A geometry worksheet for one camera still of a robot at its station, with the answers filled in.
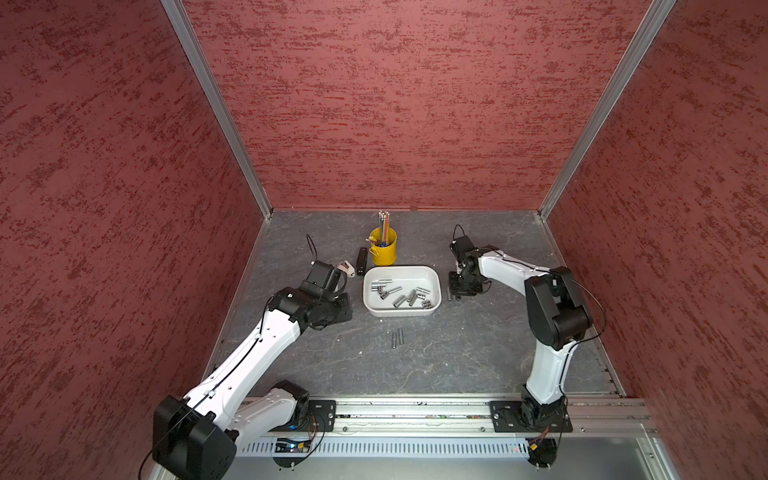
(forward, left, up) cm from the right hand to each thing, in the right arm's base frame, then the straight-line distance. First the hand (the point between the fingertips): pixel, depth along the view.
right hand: (458, 295), depth 96 cm
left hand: (-13, +34, +13) cm, 39 cm away
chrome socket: (-14, +19, 0) cm, 24 cm away
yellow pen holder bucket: (+12, +24, +8) cm, 28 cm away
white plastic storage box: (+2, +18, 0) cm, 19 cm away
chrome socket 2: (-4, +5, +8) cm, 10 cm away
